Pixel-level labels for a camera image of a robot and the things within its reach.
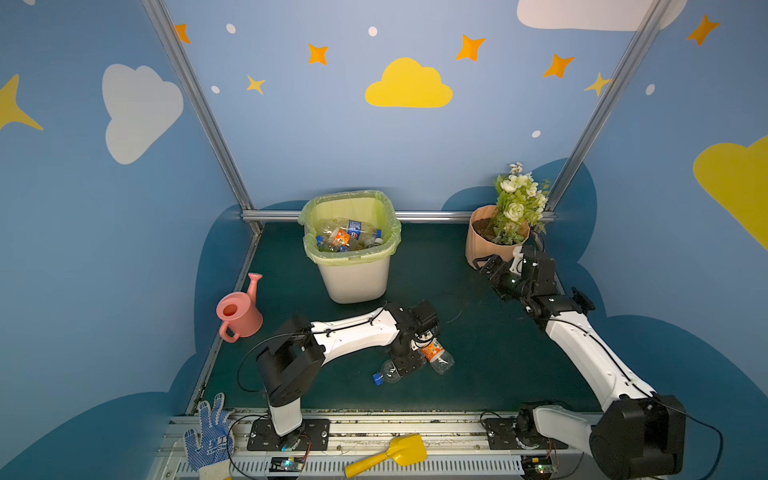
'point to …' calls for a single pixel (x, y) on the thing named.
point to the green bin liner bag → (370, 207)
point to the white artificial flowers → (520, 201)
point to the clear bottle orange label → (440, 360)
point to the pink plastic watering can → (239, 313)
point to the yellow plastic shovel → (403, 450)
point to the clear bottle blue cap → (379, 237)
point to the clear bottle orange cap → (341, 241)
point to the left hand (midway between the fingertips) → (407, 358)
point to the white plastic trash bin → (355, 281)
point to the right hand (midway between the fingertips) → (484, 264)
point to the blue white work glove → (216, 435)
